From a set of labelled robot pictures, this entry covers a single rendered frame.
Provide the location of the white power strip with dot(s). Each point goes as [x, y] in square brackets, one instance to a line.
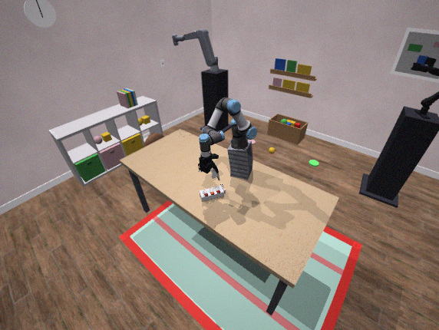
[212, 193]

